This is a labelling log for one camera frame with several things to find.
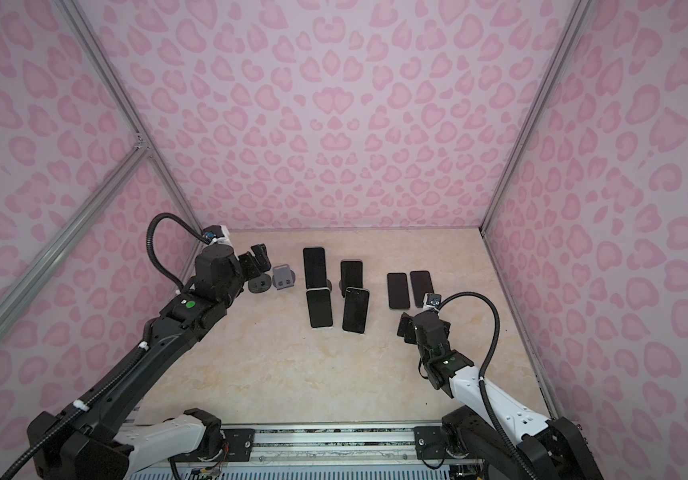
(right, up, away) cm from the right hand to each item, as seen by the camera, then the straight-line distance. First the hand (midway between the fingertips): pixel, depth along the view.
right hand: (416, 315), depth 86 cm
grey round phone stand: (-42, +10, +15) cm, 46 cm away
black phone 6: (+6, +7, +18) cm, 20 cm away
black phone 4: (-17, +1, +2) cm, 18 cm away
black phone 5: (-3, +5, +17) cm, 18 cm away
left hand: (-44, +19, -11) cm, 49 cm away
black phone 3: (-28, +2, +2) cm, 28 cm away
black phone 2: (-19, +11, +9) cm, 24 cm away
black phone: (-30, +13, +9) cm, 34 cm away
